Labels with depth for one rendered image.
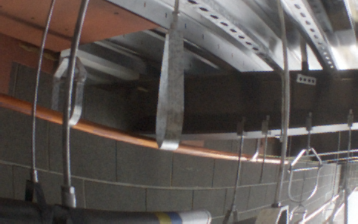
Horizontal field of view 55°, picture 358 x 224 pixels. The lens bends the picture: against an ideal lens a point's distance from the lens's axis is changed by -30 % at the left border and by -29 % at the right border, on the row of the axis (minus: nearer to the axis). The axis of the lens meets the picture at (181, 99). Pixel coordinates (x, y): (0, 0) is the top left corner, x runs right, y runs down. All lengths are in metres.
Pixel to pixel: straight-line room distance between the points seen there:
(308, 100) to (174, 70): 0.85
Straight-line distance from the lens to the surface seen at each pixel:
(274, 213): 0.62
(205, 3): 0.92
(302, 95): 1.57
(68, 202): 0.43
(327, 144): 3.37
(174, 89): 0.76
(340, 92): 1.53
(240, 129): 1.51
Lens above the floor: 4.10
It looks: 10 degrees up
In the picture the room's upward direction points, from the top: 3 degrees clockwise
